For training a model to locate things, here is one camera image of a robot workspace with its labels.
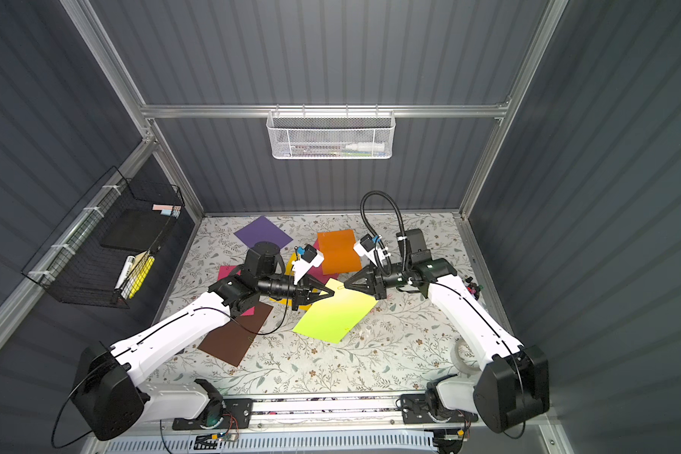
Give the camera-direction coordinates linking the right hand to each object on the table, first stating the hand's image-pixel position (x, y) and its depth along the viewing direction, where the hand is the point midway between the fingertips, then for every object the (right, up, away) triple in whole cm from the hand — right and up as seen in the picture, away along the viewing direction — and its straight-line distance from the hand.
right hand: (354, 285), depth 70 cm
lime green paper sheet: (-6, -9, +2) cm, 11 cm away
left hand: (-6, -2, -1) cm, 7 cm away
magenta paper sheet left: (-48, 0, +34) cm, 58 cm away
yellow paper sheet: (-16, -4, -3) cm, 17 cm away
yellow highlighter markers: (-52, +1, -4) cm, 52 cm away
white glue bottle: (+4, +43, +24) cm, 49 cm away
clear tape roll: (+31, -25, +10) cm, 41 cm away
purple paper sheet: (-37, +15, +45) cm, 60 cm away
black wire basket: (-66, +8, +3) cm, 67 cm away
